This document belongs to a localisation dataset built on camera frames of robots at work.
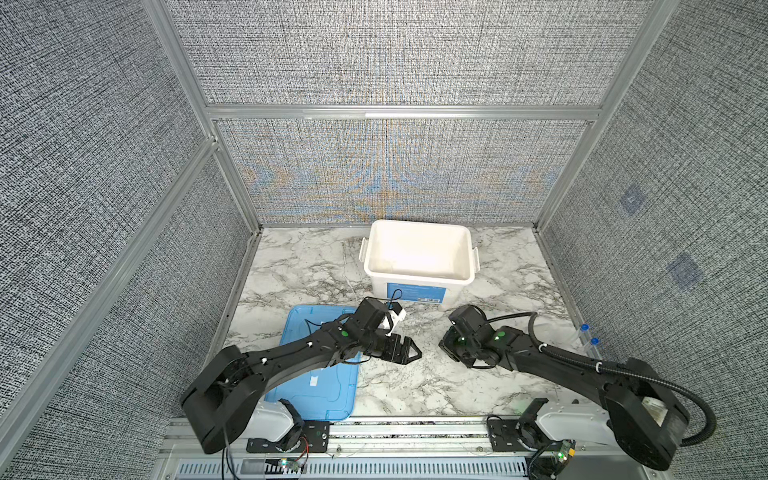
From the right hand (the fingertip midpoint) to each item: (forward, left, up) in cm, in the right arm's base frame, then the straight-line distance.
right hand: (437, 345), depth 85 cm
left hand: (-5, +8, +5) cm, 11 cm away
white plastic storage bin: (+31, +3, -1) cm, 31 cm away
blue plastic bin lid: (-12, +30, -3) cm, 33 cm away
